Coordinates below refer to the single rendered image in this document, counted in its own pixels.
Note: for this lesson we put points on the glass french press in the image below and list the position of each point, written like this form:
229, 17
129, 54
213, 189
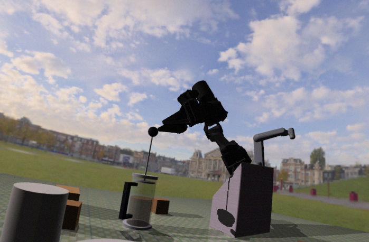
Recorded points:
138, 196

